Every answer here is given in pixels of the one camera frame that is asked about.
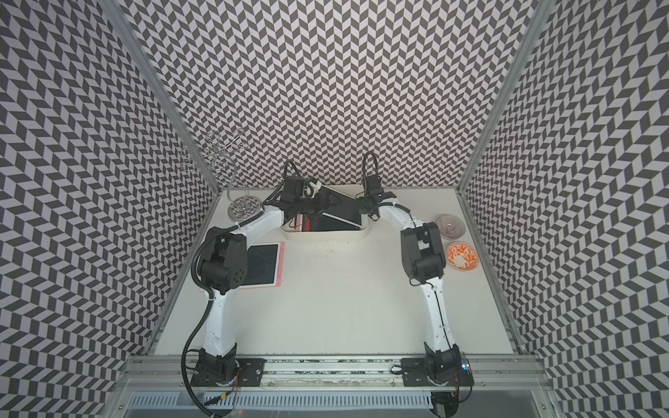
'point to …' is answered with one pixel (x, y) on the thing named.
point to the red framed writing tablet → (325, 223)
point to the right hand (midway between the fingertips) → (367, 207)
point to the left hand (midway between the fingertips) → (336, 205)
